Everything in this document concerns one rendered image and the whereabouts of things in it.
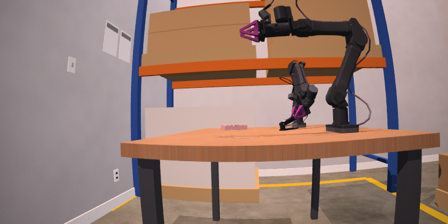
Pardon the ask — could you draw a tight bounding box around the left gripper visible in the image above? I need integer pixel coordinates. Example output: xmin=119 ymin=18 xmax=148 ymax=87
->
xmin=239 ymin=10 xmax=278 ymax=43

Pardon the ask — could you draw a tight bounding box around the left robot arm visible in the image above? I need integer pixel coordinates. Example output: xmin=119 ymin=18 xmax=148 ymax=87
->
xmin=273 ymin=6 xmax=368 ymax=128

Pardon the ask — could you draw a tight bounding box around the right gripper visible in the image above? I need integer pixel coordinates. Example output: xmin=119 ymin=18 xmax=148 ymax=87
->
xmin=291 ymin=93 xmax=311 ymax=119

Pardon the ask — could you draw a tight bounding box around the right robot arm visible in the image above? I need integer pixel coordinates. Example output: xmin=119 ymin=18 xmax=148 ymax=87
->
xmin=288 ymin=61 xmax=318 ymax=125

